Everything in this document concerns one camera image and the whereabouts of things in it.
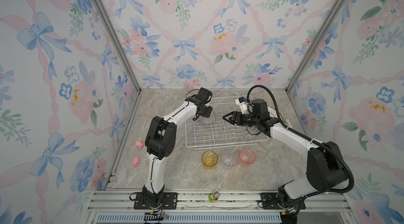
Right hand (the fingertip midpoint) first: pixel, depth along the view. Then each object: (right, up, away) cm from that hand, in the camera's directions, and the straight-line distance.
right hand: (225, 117), depth 84 cm
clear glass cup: (+2, -23, +3) cm, 24 cm away
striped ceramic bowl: (-10, -3, +13) cm, 17 cm away
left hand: (-9, +4, +13) cm, 16 cm away
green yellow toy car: (-7, -36, -11) cm, 38 cm away
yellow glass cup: (-9, -22, +1) cm, 24 cm away
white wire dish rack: (-1, -11, +14) cm, 17 cm away
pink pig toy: (-48, -23, 0) cm, 53 cm away
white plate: (+34, +1, +19) cm, 39 cm away
